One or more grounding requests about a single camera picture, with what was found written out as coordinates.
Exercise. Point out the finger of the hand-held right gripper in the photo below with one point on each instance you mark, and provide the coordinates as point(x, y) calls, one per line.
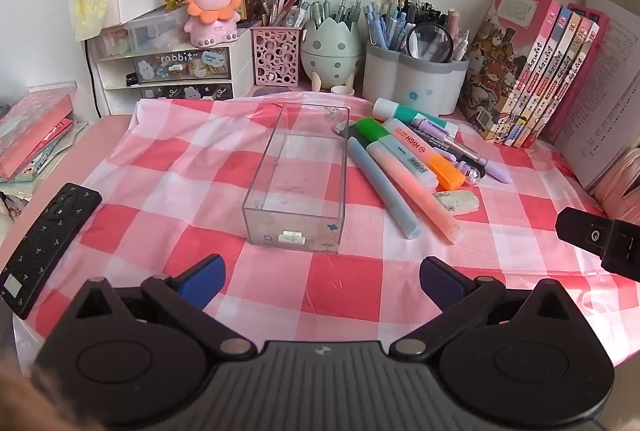
point(617, 246)

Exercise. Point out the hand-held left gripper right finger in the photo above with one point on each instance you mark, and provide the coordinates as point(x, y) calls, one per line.
point(440, 280)

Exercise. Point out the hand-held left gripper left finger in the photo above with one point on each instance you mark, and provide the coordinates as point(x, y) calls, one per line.
point(205, 280)

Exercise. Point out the peach highlighter pen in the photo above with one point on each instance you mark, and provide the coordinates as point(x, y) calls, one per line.
point(425, 206)

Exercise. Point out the white eraser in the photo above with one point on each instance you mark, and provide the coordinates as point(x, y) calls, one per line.
point(456, 203)

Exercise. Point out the grey-blue highlighter pen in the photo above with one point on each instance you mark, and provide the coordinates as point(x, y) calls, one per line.
point(385, 191)

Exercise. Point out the orange white highlighter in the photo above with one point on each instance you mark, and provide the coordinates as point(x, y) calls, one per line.
point(430, 161)

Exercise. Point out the clear plastic storage box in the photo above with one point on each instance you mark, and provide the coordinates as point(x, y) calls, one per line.
point(295, 191)

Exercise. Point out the purple mechanical pencil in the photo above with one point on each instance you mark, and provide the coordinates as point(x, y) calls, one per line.
point(470, 151)

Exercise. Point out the black marker grey label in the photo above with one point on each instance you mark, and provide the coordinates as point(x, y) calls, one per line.
point(431, 145)

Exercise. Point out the green white highlighter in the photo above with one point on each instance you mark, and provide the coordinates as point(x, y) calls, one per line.
point(370, 130)

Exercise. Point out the green white glue stick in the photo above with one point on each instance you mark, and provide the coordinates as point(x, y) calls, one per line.
point(405, 112)

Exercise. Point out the pink checked tablecloth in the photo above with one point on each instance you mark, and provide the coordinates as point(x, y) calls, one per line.
point(165, 171)

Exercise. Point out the open white text book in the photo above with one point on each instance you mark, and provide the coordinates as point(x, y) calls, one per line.
point(610, 101)

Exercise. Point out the black patterned phone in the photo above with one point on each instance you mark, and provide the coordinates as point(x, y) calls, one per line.
point(47, 241)

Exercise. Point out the grey white flower pen holder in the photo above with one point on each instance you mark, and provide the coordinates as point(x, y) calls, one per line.
point(415, 83)

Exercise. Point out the pink spine illustrated book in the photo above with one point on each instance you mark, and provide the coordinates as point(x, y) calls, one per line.
point(495, 76)

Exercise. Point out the white desktop drawer unit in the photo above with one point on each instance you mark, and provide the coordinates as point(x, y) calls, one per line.
point(240, 66)

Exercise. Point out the pink flat box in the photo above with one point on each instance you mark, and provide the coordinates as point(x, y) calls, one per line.
point(30, 131)

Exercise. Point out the pink perforated pen holder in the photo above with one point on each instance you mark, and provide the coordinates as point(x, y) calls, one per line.
point(275, 56)

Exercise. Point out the black magnifying glass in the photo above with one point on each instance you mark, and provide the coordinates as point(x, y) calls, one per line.
point(430, 42)

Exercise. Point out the green egg pen holder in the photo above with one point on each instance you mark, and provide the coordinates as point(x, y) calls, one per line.
point(330, 53)

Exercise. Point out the clear plastic drawer box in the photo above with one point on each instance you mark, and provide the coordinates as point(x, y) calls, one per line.
point(150, 33)

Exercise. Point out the bunch of blue pink pens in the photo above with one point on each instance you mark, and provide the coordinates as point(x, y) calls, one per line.
point(392, 23)

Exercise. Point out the pink lion figurine orange mane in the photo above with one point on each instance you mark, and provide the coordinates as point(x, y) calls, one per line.
point(212, 3)

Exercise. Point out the bunch of grey pens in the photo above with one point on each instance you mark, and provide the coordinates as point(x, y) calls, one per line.
point(340, 11)

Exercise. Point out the bunch of red black pens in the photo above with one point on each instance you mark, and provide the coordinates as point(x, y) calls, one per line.
point(287, 3)

